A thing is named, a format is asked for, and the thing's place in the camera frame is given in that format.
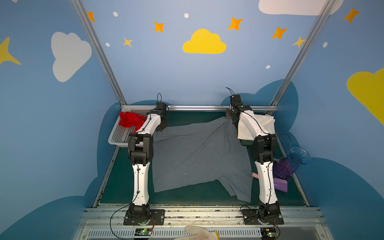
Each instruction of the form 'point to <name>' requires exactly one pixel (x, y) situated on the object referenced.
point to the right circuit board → (268, 233)
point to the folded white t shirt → (266, 122)
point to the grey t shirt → (200, 151)
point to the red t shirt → (128, 119)
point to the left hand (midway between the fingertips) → (164, 125)
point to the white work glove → (199, 233)
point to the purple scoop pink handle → (279, 184)
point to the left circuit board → (143, 232)
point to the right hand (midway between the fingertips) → (232, 112)
